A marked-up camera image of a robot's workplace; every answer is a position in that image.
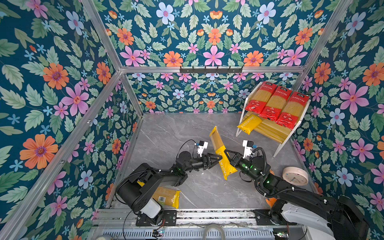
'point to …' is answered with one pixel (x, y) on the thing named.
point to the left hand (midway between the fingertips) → (222, 159)
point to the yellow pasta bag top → (250, 124)
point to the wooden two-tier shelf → (265, 126)
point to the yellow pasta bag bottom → (167, 196)
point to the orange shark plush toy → (271, 201)
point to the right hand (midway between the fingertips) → (224, 151)
